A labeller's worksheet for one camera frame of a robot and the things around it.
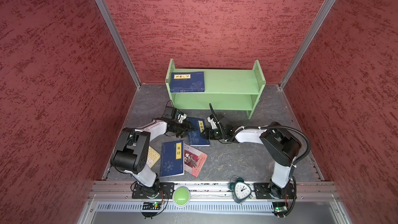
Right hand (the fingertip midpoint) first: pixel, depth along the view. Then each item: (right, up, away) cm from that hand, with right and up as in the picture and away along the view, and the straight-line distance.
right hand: (202, 138), depth 90 cm
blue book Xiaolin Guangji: (-8, +33, -9) cm, 35 cm away
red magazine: (-4, -10, -7) cm, 13 cm away
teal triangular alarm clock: (+19, -20, -19) cm, 34 cm away
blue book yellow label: (-4, +1, -3) cm, 6 cm away
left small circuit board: (-24, -27, -19) cm, 41 cm away
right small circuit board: (+36, -27, -21) cm, 50 cm away
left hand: (-4, +4, -2) cm, 6 cm away
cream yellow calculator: (-27, -8, -7) cm, 30 cm away
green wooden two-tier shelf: (+12, +29, -11) cm, 33 cm away
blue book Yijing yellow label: (-16, -9, -9) cm, 21 cm away
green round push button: (-10, -22, -19) cm, 31 cm away
